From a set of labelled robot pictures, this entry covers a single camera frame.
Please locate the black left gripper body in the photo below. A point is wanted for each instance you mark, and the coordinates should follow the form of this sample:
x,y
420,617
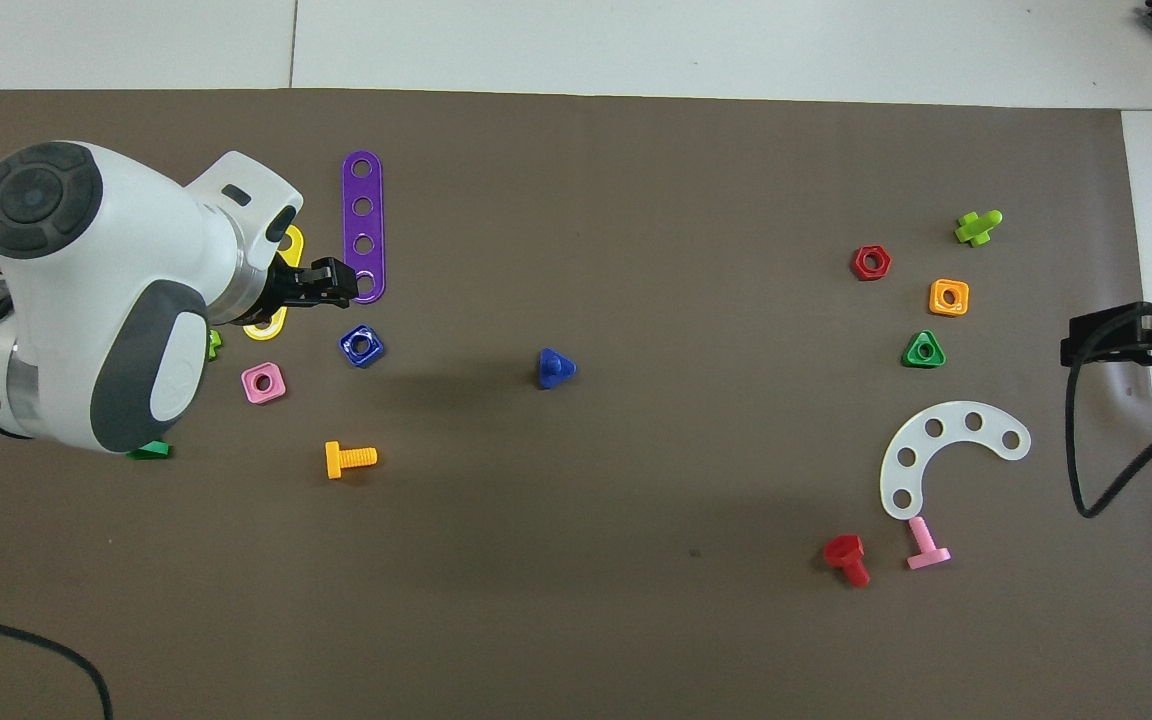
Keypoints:
x,y
294,282

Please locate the blue square plastic nut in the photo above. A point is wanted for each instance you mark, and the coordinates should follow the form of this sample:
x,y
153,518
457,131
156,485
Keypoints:
x,y
348,357

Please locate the blue triangle-head plastic screw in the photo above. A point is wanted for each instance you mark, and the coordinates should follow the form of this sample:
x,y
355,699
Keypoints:
x,y
551,372

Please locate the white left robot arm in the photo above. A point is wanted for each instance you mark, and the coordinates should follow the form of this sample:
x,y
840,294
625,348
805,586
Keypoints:
x,y
106,290

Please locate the lime green flower nut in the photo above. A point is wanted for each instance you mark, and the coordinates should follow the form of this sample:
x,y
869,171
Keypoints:
x,y
213,345

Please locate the pink square plastic nut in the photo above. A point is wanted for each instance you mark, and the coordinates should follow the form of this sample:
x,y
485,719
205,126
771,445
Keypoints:
x,y
249,394

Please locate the lime green cross-head screw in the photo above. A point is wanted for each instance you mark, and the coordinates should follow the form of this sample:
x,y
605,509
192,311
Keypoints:
x,y
976,230

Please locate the orange square plastic nut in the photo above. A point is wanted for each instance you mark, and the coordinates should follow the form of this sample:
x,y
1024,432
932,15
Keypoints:
x,y
936,308

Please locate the orange plastic screw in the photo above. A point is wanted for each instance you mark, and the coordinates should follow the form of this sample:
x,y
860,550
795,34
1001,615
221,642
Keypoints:
x,y
336,460

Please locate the green triangle plastic nut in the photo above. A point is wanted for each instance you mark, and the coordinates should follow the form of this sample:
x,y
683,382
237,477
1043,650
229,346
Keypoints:
x,y
911,360

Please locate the green plastic screw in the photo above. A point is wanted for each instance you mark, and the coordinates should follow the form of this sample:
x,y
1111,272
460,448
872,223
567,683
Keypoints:
x,y
148,452

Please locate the red hexagon plastic nut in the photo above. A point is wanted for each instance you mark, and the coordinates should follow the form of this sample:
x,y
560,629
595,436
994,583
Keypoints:
x,y
858,272

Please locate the pink plastic screw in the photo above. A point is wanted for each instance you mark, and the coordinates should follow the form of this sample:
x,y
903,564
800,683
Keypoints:
x,y
928,555

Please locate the red plastic screw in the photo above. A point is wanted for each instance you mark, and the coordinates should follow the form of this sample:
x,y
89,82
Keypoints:
x,y
844,552

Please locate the yellow three-hole strip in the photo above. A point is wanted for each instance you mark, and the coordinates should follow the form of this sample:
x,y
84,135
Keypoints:
x,y
264,336

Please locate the purple four-hole strip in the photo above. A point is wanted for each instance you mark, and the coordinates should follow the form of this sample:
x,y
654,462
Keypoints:
x,y
364,226

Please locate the white curved perforated strip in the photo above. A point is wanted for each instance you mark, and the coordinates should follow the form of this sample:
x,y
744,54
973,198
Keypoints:
x,y
954,421

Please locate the brown table mat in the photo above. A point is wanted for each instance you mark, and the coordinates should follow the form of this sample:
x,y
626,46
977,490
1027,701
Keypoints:
x,y
576,600

